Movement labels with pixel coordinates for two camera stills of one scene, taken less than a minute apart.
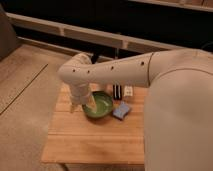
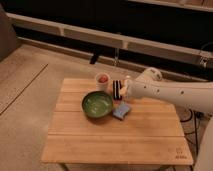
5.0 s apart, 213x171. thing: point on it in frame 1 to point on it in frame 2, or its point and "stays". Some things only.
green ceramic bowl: [103, 105] stays
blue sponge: [122, 110] stays
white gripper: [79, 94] to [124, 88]
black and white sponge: [117, 91] stays
